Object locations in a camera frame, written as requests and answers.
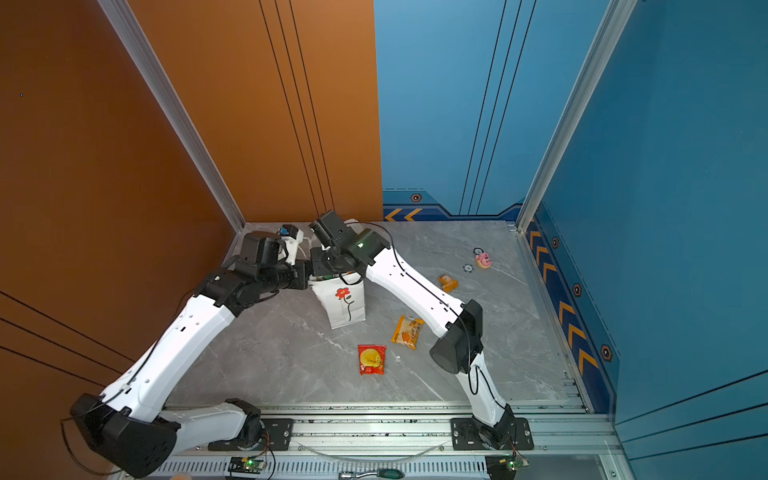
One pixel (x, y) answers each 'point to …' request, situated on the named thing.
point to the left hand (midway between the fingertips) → (315, 265)
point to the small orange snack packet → (407, 330)
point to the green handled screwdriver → (381, 473)
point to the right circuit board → (504, 467)
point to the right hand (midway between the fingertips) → (315, 264)
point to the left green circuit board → (246, 465)
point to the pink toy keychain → (483, 260)
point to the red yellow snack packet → (372, 359)
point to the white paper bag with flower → (342, 302)
